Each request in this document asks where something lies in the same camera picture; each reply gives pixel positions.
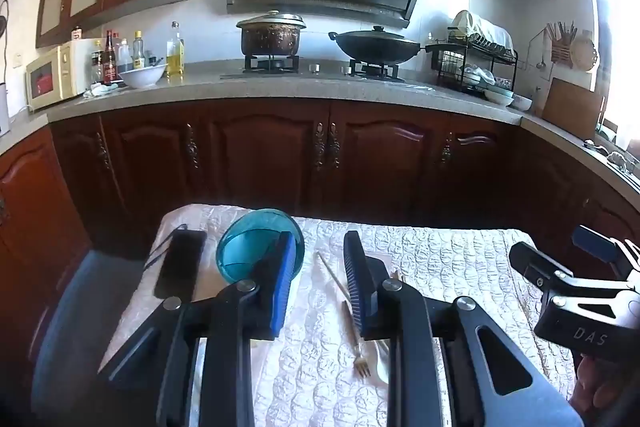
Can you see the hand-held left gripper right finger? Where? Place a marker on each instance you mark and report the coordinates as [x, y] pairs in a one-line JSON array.
[[356, 289]]

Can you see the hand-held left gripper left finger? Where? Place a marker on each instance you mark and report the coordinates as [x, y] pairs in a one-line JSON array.
[[281, 292]]

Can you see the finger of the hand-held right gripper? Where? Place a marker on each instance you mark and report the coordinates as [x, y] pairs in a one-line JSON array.
[[593, 241], [531, 260]]

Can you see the wooden chopstick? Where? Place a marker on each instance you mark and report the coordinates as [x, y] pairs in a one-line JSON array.
[[334, 278]]

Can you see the teal glass bowl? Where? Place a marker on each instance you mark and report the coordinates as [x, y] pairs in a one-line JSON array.
[[240, 252]]

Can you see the white serrated knife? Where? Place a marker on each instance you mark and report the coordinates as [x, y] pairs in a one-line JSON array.
[[381, 362]]

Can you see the person's right hand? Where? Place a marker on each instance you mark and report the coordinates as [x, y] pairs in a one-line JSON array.
[[600, 387]]

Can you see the white quilted cloth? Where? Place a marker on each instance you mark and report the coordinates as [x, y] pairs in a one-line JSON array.
[[310, 372]]

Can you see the wooden cutting board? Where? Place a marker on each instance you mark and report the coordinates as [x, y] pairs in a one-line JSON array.
[[570, 109]]

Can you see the dark red lower cabinets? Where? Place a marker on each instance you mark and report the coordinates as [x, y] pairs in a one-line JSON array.
[[250, 157]]

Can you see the small white bowl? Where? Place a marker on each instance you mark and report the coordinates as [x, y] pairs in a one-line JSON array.
[[521, 103]]

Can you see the stack of pale bowls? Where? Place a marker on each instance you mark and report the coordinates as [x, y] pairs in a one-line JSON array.
[[498, 96]]

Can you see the hanging metal ladle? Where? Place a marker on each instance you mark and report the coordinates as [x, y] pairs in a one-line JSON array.
[[540, 64]]

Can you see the round woven trivet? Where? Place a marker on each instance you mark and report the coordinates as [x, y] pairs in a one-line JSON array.
[[585, 52]]

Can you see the speckled grey kitchen counter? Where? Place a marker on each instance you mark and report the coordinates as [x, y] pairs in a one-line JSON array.
[[300, 89]]

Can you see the blue grey stool seat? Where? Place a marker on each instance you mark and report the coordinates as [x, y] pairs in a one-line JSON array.
[[75, 322]]

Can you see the bright window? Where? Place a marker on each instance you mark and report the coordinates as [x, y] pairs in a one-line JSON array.
[[617, 32]]

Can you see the gas stove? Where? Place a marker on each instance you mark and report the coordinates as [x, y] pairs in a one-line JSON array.
[[320, 74]]

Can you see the white towel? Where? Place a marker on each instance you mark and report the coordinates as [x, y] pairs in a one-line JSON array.
[[487, 32]]

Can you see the black wok with lid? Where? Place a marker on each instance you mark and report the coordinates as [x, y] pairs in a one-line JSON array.
[[375, 47]]

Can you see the brown pot with lid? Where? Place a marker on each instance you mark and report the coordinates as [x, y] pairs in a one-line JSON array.
[[272, 39]]

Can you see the white ceramic bowl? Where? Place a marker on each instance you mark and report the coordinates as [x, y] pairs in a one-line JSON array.
[[142, 77]]

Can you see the yellow cooking oil bottle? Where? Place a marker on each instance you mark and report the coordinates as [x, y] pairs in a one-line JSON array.
[[175, 57]]

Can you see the crumpled white rag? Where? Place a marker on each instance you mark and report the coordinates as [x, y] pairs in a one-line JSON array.
[[102, 90]]

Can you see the clear bottle yellow cap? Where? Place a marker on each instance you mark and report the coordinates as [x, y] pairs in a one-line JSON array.
[[138, 54]]

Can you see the clear bottle white cap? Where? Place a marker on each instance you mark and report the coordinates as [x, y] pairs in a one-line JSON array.
[[124, 57]]

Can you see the cream microwave oven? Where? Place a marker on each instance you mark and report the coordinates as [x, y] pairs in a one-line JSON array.
[[65, 72]]

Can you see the wall chopstick holder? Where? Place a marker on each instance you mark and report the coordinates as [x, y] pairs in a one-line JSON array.
[[561, 49]]

